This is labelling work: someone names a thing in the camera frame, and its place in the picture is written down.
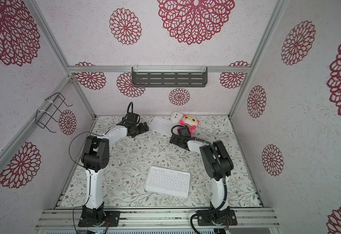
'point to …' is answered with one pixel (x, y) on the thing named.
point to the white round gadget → (176, 117)
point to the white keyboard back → (162, 125)
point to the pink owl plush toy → (189, 122)
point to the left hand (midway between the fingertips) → (145, 129)
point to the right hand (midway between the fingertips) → (175, 138)
